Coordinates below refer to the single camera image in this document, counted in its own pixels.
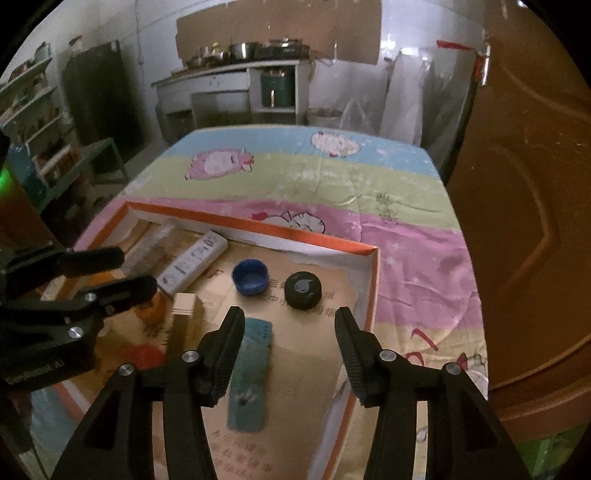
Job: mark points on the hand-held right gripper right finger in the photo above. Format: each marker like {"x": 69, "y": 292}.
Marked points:
{"x": 353, "y": 355}

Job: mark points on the red ribbon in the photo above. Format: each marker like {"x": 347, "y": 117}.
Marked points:
{"x": 455, "y": 45}

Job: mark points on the teal rectangular box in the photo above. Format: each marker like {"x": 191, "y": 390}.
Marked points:
{"x": 251, "y": 374}

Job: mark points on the steel cooking pot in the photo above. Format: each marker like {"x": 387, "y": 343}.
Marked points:
{"x": 243, "y": 51}

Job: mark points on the green cardboard box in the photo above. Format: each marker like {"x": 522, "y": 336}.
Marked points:
{"x": 554, "y": 457}

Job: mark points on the white cartoon print box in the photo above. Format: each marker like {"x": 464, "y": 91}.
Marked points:
{"x": 194, "y": 261}

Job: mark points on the blue bottle cap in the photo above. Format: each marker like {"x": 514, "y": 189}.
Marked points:
{"x": 249, "y": 282}

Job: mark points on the storage shelf rack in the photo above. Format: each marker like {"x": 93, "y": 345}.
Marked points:
{"x": 37, "y": 115}

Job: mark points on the black gas stove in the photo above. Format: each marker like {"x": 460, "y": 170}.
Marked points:
{"x": 284, "y": 50}

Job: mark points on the shallow cardboard box tray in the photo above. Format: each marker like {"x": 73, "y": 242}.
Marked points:
{"x": 300, "y": 350}

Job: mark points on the white kitchen counter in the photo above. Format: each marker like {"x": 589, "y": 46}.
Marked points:
{"x": 217, "y": 85}

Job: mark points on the grey gas cylinder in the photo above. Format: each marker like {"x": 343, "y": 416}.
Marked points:
{"x": 162, "y": 122}

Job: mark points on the black bottle cap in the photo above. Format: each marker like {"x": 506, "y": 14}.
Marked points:
{"x": 302, "y": 288}

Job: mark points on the brown wooden door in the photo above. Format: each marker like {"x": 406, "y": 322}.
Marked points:
{"x": 531, "y": 207}

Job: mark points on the white rolled sheet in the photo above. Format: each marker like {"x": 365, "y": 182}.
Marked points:
{"x": 401, "y": 97}

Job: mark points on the cartoon sheep printed blanket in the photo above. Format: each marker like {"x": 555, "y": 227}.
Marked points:
{"x": 323, "y": 184}

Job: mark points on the dark cabinet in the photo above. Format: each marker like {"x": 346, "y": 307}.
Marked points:
{"x": 99, "y": 97}

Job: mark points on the green metal stand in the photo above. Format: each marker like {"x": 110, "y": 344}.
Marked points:
{"x": 92, "y": 161}

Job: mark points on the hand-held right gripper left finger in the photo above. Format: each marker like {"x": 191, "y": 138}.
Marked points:
{"x": 230, "y": 353}

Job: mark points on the gold rectangular box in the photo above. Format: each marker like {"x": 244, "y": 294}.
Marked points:
{"x": 184, "y": 318}

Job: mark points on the bucket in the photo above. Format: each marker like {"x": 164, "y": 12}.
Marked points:
{"x": 323, "y": 117}

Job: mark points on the steel bowl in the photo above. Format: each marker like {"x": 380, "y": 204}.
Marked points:
{"x": 198, "y": 59}

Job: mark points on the cardboard wall sheet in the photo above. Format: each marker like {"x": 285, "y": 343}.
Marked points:
{"x": 277, "y": 23}

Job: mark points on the clear plastic sheet roll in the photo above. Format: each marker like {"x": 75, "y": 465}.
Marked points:
{"x": 445, "y": 101}

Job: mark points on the clear plastic bag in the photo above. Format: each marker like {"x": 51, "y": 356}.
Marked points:
{"x": 360, "y": 117}

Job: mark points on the small white pink box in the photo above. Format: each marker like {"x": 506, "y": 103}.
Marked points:
{"x": 147, "y": 247}

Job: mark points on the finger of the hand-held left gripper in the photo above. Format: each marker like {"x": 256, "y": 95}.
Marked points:
{"x": 134, "y": 288}
{"x": 99, "y": 260}

